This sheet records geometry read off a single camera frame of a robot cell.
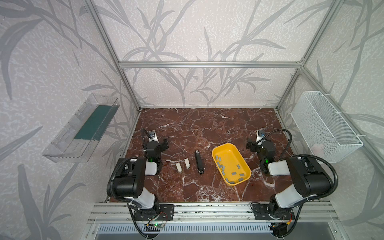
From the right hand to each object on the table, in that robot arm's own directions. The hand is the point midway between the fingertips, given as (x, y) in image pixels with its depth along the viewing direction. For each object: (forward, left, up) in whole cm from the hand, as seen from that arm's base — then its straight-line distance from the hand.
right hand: (256, 133), depth 94 cm
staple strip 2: (-23, +16, -9) cm, 29 cm away
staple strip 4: (-21, +22, -10) cm, 32 cm away
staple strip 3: (-23, +12, -9) cm, 28 cm away
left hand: (-1, +63, +1) cm, 63 cm away
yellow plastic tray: (-19, +16, -11) cm, 27 cm away
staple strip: (-19, +13, -9) cm, 24 cm away
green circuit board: (-48, +55, -7) cm, 73 cm away
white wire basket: (-18, -20, +24) cm, 36 cm away
